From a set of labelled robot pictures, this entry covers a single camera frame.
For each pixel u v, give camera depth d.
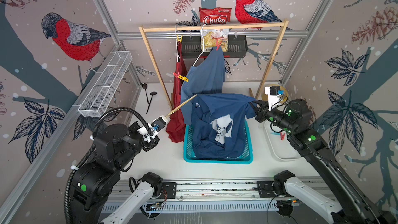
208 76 0.83
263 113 0.56
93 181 0.33
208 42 0.86
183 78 0.63
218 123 0.75
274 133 0.61
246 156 0.79
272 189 0.72
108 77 0.82
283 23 0.61
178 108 0.71
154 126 0.43
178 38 0.83
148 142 0.44
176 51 0.80
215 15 0.84
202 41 0.88
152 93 1.14
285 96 0.53
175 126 0.91
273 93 0.54
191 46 0.95
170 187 0.75
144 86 1.18
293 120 0.49
